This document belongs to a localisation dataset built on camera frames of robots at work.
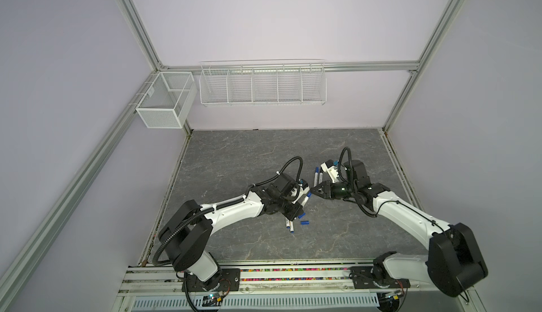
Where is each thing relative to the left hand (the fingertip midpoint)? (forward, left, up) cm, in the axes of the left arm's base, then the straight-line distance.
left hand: (300, 212), depth 82 cm
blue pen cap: (+2, -1, -8) cm, 8 cm away
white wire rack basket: (+54, +12, +24) cm, 60 cm away
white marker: (+3, -2, +3) cm, 5 cm away
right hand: (+5, -5, +5) cm, 9 cm away
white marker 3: (-3, +3, -7) cm, 8 cm away
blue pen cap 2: (-1, -3, -8) cm, 8 cm away
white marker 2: (-1, +5, -7) cm, 9 cm away
